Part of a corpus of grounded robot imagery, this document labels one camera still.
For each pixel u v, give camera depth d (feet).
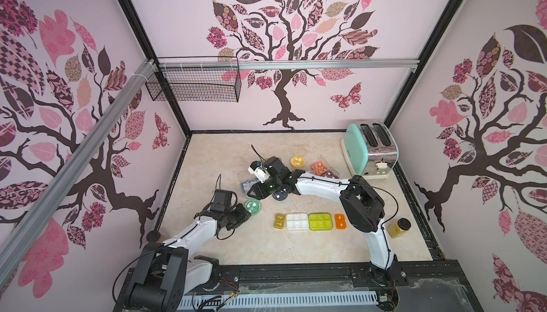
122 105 2.24
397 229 2.56
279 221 2.81
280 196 3.10
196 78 3.11
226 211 2.44
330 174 3.35
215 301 2.37
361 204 1.72
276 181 2.38
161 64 2.96
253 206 2.95
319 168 3.40
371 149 3.03
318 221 2.81
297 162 3.50
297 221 2.83
